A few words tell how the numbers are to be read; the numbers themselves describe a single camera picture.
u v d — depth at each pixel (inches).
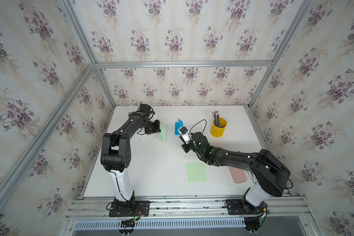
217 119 37.2
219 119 37.6
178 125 40.7
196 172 33.9
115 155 20.2
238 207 28.2
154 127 33.2
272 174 17.6
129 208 26.0
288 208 29.4
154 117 34.8
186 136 28.9
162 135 37.2
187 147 29.8
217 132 37.7
